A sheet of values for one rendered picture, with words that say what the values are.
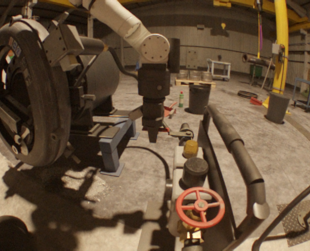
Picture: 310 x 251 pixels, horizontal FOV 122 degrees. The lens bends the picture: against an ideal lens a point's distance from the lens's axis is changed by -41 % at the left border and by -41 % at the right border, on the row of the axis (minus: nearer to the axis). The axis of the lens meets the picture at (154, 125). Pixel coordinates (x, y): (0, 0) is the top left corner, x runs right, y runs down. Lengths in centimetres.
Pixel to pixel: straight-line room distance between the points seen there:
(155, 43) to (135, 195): 75
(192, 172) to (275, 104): 221
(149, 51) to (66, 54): 25
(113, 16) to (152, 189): 83
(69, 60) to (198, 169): 43
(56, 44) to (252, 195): 54
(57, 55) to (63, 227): 76
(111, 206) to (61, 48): 75
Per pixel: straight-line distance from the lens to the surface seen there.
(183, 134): 44
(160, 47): 34
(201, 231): 27
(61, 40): 48
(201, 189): 24
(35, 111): 57
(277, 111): 242
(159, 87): 36
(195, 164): 27
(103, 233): 77
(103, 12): 40
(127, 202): 83
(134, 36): 43
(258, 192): 18
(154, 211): 78
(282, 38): 346
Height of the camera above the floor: 68
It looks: 25 degrees down
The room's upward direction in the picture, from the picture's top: straight up
